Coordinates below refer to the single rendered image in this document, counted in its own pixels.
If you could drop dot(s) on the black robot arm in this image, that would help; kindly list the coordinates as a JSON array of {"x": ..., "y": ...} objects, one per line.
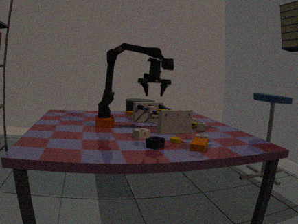
[{"x": 167, "y": 64}]

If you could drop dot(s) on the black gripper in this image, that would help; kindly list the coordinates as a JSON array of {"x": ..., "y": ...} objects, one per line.
[{"x": 154, "y": 75}]

